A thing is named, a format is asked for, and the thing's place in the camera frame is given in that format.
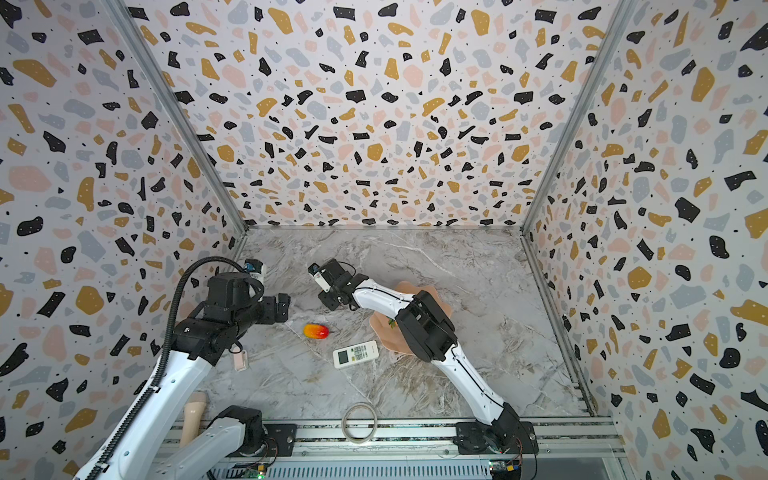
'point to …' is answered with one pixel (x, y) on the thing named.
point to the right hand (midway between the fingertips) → (321, 288)
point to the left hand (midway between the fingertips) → (269, 293)
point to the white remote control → (355, 354)
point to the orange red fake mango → (315, 331)
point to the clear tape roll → (350, 437)
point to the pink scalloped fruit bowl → (387, 327)
